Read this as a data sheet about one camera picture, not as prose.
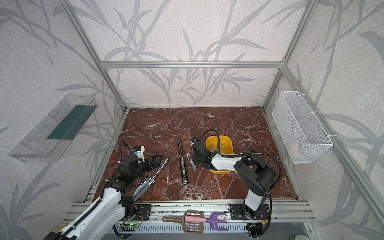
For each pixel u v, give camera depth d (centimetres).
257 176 46
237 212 73
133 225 70
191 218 69
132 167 63
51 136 64
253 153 50
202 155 71
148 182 84
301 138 62
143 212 73
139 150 76
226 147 115
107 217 56
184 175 84
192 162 89
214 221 69
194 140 82
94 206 49
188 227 71
